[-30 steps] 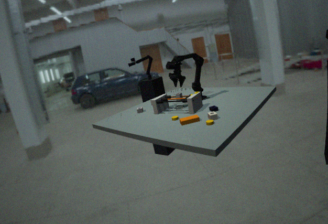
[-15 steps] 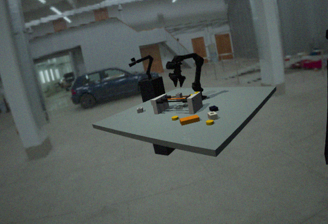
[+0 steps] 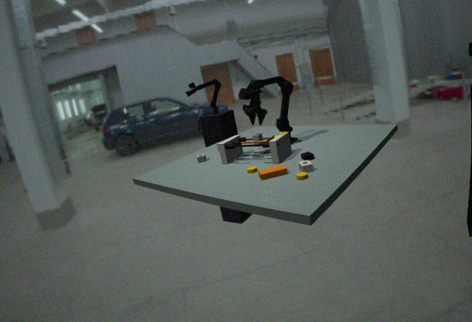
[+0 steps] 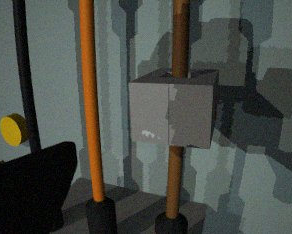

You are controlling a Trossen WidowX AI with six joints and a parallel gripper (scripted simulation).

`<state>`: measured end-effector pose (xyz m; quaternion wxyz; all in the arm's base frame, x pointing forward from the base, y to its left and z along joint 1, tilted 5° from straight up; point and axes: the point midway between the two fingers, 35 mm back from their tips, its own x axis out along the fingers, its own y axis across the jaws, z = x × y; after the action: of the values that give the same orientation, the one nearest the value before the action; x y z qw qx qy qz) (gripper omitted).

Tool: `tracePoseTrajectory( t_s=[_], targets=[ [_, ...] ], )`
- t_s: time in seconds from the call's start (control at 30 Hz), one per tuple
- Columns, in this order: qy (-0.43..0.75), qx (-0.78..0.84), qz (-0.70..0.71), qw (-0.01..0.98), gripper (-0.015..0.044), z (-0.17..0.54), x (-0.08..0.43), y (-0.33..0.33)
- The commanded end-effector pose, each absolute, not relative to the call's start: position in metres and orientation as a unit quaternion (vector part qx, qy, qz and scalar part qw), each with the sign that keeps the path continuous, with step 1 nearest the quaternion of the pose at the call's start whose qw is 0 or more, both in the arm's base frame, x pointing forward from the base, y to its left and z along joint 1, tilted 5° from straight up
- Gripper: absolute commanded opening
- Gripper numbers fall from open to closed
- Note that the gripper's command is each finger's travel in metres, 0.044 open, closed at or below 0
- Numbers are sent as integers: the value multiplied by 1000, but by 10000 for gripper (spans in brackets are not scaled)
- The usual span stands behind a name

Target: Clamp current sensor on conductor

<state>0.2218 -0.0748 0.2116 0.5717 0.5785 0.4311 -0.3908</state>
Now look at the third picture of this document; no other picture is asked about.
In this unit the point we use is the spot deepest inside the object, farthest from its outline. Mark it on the orange rectangular block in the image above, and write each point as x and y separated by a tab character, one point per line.
272	172

